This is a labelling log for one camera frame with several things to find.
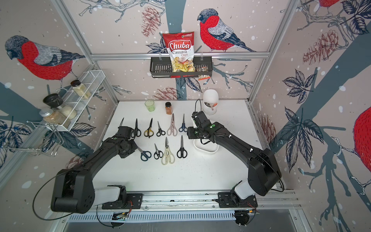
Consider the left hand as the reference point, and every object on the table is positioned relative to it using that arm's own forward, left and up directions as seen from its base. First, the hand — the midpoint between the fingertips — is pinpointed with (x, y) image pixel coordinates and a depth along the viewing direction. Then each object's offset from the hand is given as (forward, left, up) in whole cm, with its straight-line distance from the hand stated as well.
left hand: (135, 145), depth 89 cm
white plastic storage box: (+1, -48, -4) cm, 48 cm away
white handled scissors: (-5, -20, -6) cm, 22 cm away
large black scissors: (-3, -29, -5) cm, 30 cm away
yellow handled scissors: (+12, -5, -5) cm, 14 cm away
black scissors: (-3, -14, -5) cm, 15 cm away
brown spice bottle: (+30, -18, +1) cm, 35 cm away
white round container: (+37, -50, +8) cm, 62 cm away
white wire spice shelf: (0, +24, +30) cm, 38 cm away
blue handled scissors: (+17, -30, -5) cm, 35 cm away
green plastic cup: (+35, -3, 0) cm, 35 cm away
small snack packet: (+34, -42, +27) cm, 61 cm away
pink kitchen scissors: (+15, -21, -6) cm, 27 cm away
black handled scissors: (+13, -13, -5) cm, 19 cm away
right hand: (+4, -34, +9) cm, 36 cm away
